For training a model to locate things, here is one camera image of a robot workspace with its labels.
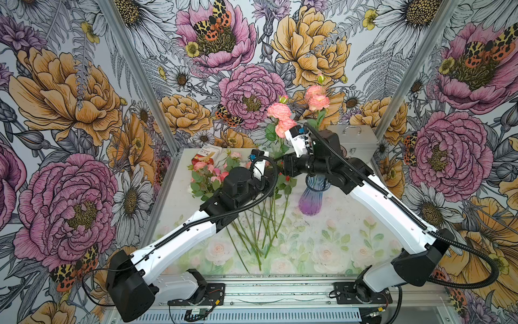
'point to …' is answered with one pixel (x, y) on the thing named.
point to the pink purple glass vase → (311, 197)
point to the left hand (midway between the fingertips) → (277, 175)
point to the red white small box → (206, 153)
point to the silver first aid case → (360, 140)
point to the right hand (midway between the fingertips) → (277, 165)
